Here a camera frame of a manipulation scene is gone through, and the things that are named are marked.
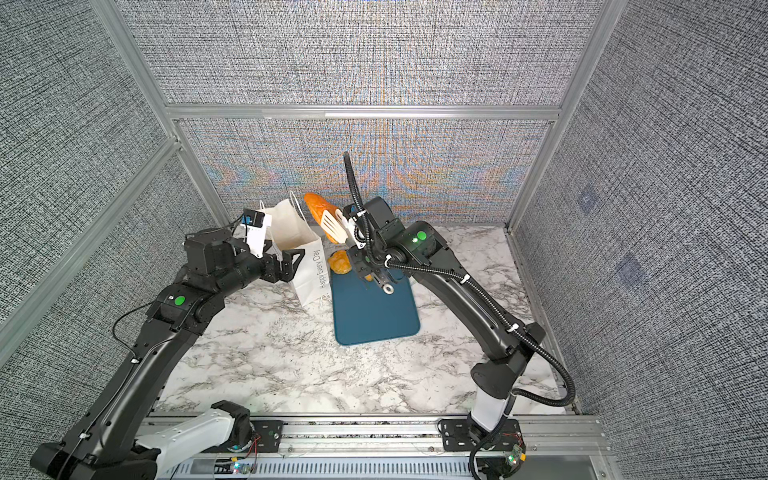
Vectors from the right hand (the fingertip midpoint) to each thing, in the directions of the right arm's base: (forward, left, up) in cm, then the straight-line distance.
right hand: (359, 254), depth 71 cm
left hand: (0, +16, +3) cm, 16 cm away
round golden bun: (+18, +10, -25) cm, 33 cm away
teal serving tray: (+4, +2, -34) cm, 34 cm away
